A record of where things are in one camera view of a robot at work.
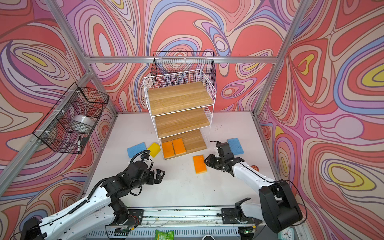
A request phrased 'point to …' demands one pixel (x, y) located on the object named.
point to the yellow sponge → (154, 149)
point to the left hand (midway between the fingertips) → (161, 172)
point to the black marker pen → (79, 146)
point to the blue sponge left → (134, 149)
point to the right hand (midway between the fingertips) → (207, 165)
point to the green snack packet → (160, 235)
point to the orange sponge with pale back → (168, 149)
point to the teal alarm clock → (287, 234)
